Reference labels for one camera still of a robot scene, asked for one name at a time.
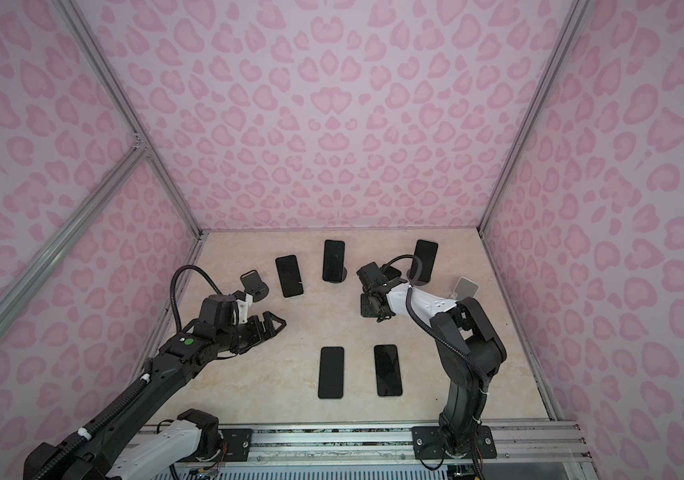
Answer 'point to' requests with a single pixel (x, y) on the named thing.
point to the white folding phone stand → (464, 288)
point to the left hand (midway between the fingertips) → (277, 324)
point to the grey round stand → (254, 286)
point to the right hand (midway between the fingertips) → (372, 306)
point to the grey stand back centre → (344, 275)
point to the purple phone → (366, 310)
